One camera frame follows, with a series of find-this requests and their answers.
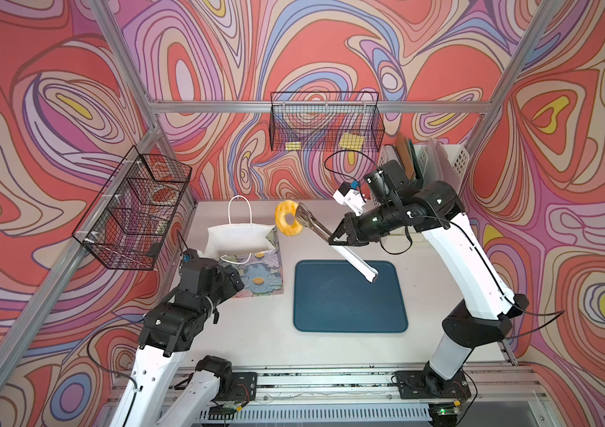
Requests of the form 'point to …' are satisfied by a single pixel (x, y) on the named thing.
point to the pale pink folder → (439, 166)
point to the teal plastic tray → (334, 296)
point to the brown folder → (405, 157)
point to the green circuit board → (221, 412)
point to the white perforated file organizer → (456, 155)
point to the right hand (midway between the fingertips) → (334, 249)
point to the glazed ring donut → (282, 210)
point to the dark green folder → (415, 165)
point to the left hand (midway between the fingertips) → (231, 278)
